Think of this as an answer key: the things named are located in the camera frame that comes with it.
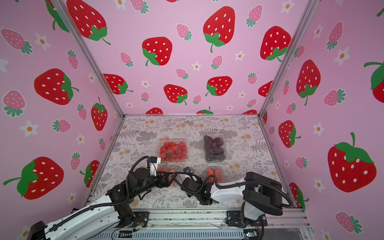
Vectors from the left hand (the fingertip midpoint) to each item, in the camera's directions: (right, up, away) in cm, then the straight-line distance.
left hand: (173, 174), depth 75 cm
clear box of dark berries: (+24, +11, +18) cm, 32 cm away
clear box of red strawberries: (-4, +10, +19) cm, 21 cm away
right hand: (+6, -9, +8) cm, 14 cm away
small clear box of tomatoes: (+22, -4, +11) cm, 25 cm away
